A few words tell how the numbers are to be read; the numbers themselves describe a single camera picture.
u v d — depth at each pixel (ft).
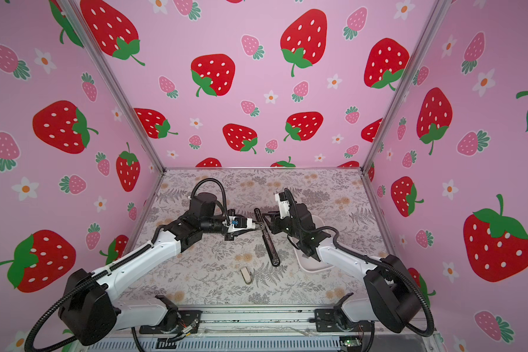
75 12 2.24
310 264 2.87
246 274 2.69
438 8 2.25
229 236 2.17
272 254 2.89
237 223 1.99
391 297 1.37
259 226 2.45
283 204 2.41
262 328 2.40
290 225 2.26
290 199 2.40
